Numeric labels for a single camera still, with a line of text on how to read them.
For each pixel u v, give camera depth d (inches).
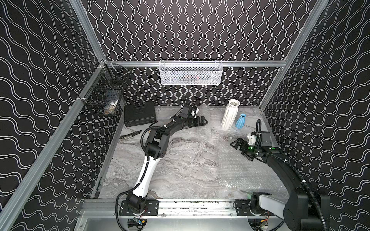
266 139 26.1
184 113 34.6
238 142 30.7
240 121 40.0
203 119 37.5
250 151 29.2
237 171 33.9
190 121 36.0
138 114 44.6
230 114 37.3
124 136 39.6
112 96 40.7
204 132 37.4
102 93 36.3
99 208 30.2
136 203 25.2
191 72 26.6
